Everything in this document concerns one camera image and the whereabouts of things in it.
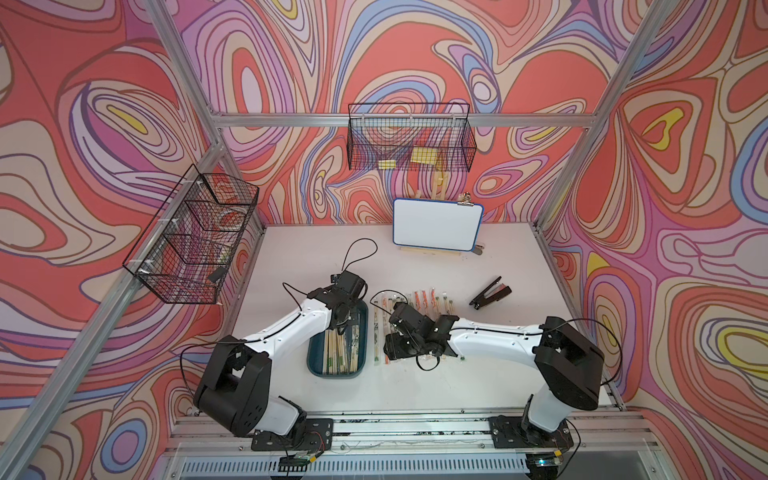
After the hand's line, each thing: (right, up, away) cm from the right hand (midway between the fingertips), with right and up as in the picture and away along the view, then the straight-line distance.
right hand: (395, 357), depth 84 cm
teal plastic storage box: (-19, 0, +3) cm, 19 cm away
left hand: (-14, +10, +4) cm, 18 cm away
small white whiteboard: (+15, +39, +15) cm, 44 cm away
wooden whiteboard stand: (+14, +48, +10) cm, 51 cm away
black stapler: (+33, +16, +15) cm, 40 cm away
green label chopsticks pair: (-6, +5, +7) cm, 10 cm away
